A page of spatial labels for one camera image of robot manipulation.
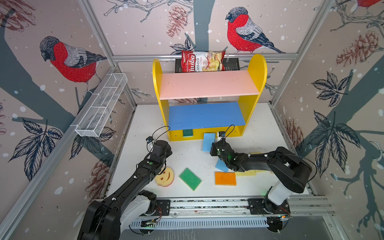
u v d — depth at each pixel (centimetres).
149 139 76
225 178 82
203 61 87
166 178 81
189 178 81
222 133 80
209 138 95
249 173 83
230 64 93
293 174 45
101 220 39
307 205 76
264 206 65
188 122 92
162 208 73
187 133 100
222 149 68
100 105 78
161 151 68
